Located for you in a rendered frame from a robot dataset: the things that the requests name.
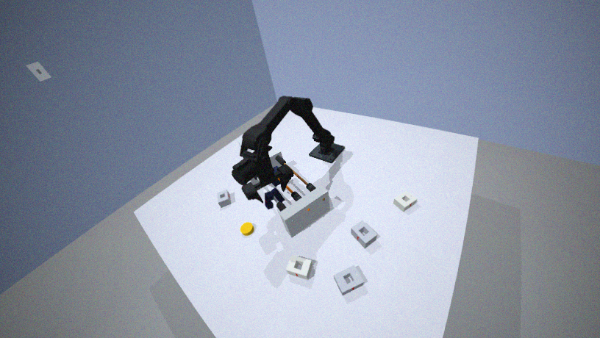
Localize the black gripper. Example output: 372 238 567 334
241 164 294 204

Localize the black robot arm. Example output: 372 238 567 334
232 96 335 186

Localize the yellow short cylinder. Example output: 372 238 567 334
240 222 254 236

